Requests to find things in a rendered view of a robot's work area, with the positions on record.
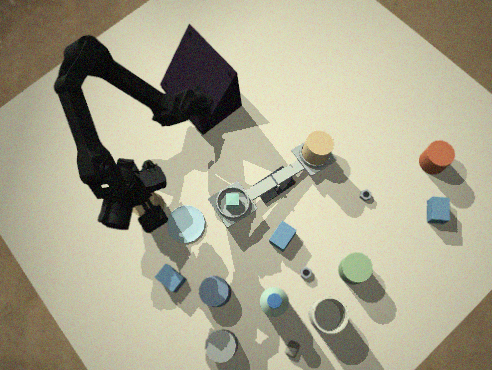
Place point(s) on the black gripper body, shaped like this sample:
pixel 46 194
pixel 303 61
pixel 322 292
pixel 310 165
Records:
pixel 153 217

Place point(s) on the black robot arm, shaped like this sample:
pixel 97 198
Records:
pixel 87 56

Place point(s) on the orange cylinder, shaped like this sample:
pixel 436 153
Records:
pixel 438 156

